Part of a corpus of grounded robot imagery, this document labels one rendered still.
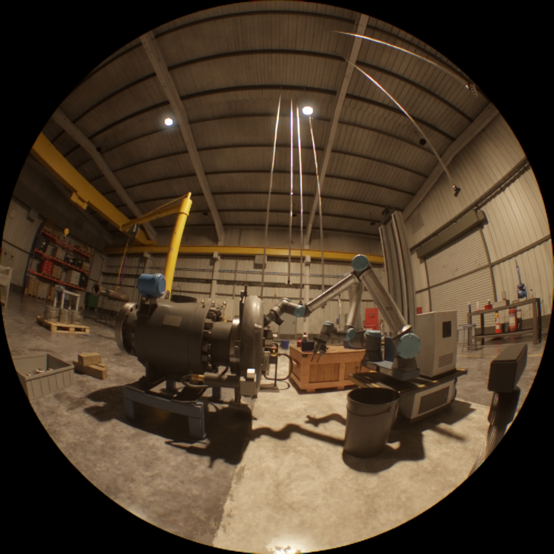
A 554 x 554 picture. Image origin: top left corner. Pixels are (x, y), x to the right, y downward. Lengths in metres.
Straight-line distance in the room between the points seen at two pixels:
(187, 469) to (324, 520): 0.64
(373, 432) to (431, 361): 0.75
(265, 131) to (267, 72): 2.83
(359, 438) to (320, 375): 1.29
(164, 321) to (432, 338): 1.89
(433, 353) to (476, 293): 7.80
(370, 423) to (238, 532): 0.77
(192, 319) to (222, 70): 7.85
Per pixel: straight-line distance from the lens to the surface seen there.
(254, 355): 1.07
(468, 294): 9.53
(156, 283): 1.33
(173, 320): 1.29
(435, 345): 1.61
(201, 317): 1.26
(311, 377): 2.26
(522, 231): 8.64
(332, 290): 1.43
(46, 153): 11.97
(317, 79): 8.04
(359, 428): 1.12
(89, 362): 2.32
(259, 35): 7.60
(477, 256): 9.36
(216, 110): 8.99
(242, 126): 9.03
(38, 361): 2.23
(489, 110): 10.53
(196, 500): 0.96
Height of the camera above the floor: 0.76
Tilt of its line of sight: 15 degrees up
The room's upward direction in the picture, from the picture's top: 3 degrees clockwise
